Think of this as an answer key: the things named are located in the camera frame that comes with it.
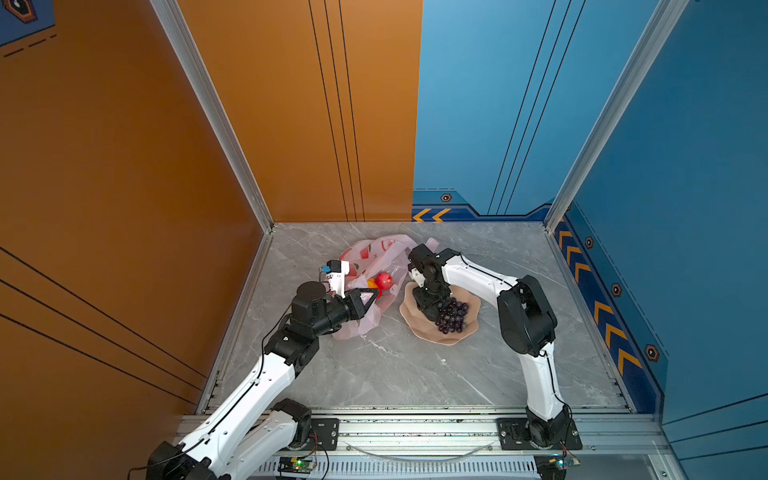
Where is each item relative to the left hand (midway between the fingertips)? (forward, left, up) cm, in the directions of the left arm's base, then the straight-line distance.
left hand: (380, 290), depth 73 cm
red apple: (+15, 0, -18) cm, 24 cm away
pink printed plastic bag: (+12, +1, -5) cm, 13 cm away
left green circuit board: (-33, +19, -26) cm, 46 cm away
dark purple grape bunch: (+3, -21, -18) cm, 28 cm away
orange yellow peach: (+15, +4, -19) cm, 24 cm away
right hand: (+10, -13, -22) cm, 27 cm away
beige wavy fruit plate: (+5, -9, -21) cm, 23 cm away
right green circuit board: (-32, -43, -23) cm, 58 cm away
